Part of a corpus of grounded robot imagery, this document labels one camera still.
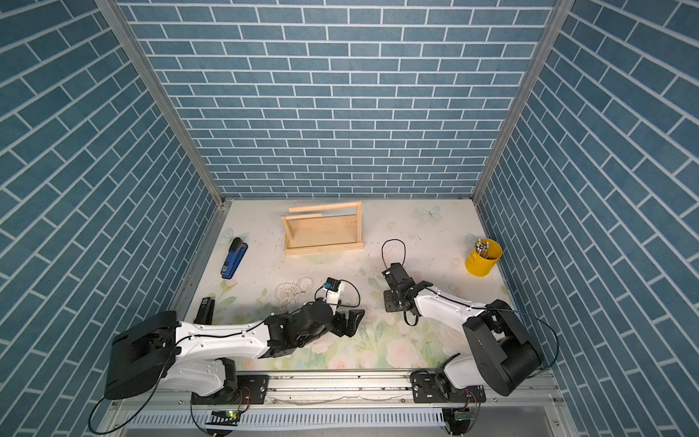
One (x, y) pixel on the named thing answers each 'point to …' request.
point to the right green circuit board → (464, 415)
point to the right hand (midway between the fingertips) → (394, 300)
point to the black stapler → (206, 313)
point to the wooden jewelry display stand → (318, 234)
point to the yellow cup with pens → (482, 258)
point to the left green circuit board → (224, 417)
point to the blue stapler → (234, 258)
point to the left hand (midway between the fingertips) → (360, 314)
